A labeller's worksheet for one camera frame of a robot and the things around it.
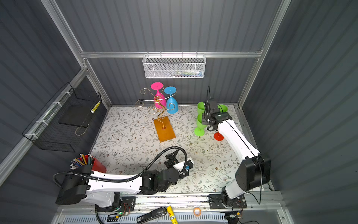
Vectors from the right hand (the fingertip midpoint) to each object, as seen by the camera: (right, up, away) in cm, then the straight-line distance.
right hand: (211, 117), depth 84 cm
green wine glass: (-5, -9, +11) cm, 16 cm away
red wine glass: (+8, -14, +15) cm, 22 cm away
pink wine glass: (-31, +9, -3) cm, 32 cm away
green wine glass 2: (-4, +7, +16) cm, 18 cm away
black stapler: (-30, -47, -17) cm, 58 cm away
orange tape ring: (-8, -48, -13) cm, 51 cm away
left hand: (-17, -22, -13) cm, 31 cm away
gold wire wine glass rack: (-32, -6, +17) cm, 37 cm away
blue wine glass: (-24, +9, +6) cm, 27 cm away
